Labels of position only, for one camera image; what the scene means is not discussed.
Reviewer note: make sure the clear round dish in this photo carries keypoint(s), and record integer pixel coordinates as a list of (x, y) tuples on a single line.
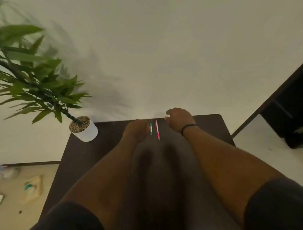
[(9, 173)]

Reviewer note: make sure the white plant pot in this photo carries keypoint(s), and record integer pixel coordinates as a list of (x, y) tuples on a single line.
[(87, 132)]

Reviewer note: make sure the person's right forearm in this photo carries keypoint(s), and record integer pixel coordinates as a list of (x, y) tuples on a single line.
[(225, 165)]

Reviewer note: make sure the black wristband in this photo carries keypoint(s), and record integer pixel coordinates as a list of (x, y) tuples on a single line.
[(187, 126)]

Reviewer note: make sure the person's left hand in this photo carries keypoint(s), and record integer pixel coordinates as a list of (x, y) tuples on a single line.
[(137, 130)]

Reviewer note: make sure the green artificial plant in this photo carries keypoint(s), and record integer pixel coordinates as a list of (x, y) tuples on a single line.
[(35, 80)]

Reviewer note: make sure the pink mechanical pencil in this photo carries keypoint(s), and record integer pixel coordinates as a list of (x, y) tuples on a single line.
[(157, 131)]

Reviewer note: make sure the black shirt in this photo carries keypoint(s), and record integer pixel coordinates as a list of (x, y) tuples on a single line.
[(272, 208)]

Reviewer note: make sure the teal pencil lead case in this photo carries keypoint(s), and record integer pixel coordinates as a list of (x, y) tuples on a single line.
[(151, 129)]

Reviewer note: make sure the person's left forearm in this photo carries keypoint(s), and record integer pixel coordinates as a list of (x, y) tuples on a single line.
[(106, 177)]

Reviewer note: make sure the person's right hand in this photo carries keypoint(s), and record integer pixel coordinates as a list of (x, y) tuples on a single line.
[(180, 119)]

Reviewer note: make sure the beige packet with teal print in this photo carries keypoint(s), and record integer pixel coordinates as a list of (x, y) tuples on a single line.
[(32, 188)]

